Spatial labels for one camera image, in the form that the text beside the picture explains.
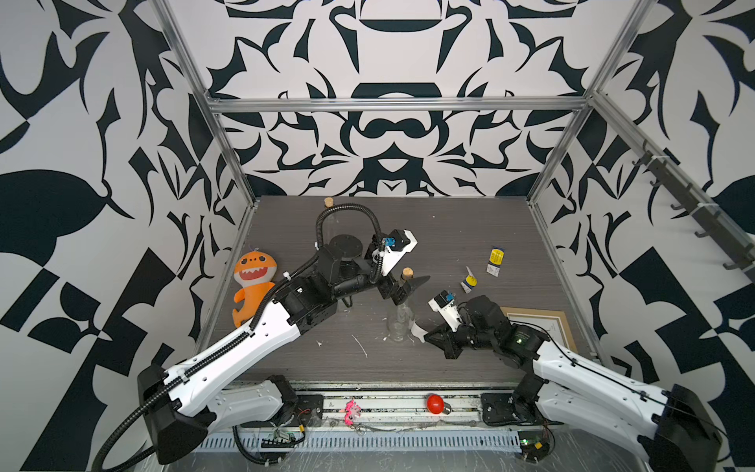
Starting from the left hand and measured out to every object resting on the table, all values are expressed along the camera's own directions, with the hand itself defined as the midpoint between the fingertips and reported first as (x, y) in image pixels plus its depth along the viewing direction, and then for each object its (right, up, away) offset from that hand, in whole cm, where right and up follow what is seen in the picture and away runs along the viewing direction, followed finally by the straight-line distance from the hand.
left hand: (410, 251), depth 63 cm
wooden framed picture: (+45, -23, +24) cm, 56 cm away
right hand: (+5, -22, +14) cm, 27 cm away
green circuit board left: (-28, -45, +8) cm, 53 cm away
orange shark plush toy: (-44, -8, +26) cm, 52 cm away
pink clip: (-13, -41, +11) cm, 44 cm away
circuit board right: (+30, -47, +8) cm, 56 cm away
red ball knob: (+7, -38, +9) cm, 40 cm away
